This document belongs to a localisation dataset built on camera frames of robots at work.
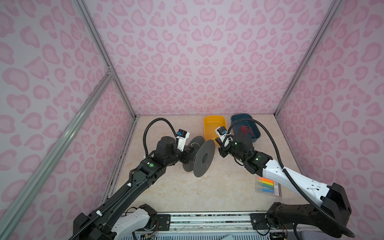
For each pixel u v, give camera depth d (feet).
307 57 2.83
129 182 1.54
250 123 3.70
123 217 1.77
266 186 2.73
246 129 3.53
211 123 3.84
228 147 2.15
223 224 2.41
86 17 2.32
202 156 2.36
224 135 2.09
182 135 2.06
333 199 1.37
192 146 2.37
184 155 2.09
